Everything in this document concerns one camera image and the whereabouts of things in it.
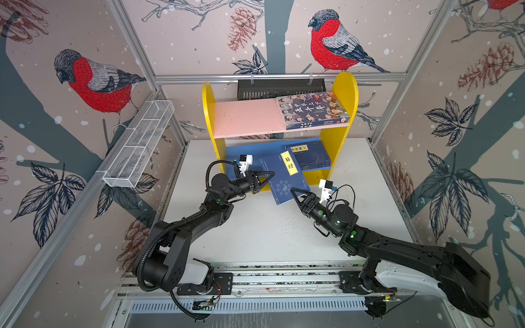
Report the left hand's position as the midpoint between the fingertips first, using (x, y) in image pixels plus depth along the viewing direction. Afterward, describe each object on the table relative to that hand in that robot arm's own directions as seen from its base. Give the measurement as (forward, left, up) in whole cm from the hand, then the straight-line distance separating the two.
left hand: (273, 178), depth 69 cm
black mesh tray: (+47, +3, +6) cm, 48 cm away
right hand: (-4, -6, -5) cm, 9 cm away
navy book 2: (+2, -5, -1) cm, 6 cm away
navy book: (+21, -18, -13) cm, 31 cm away
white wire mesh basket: (+9, +53, +1) cm, 53 cm away
